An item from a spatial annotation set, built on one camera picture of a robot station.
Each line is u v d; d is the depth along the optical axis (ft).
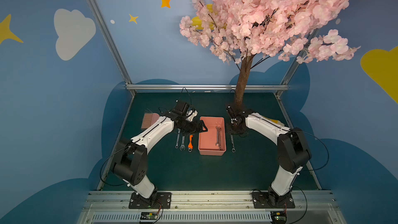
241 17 1.66
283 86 3.81
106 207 3.42
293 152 1.59
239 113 2.30
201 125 2.51
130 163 1.47
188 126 2.46
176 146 3.05
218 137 3.16
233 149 2.99
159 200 2.42
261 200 2.43
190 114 2.48
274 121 3.41
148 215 2.35
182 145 3.05
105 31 2.79
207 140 3.14
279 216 2.40
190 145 3.05
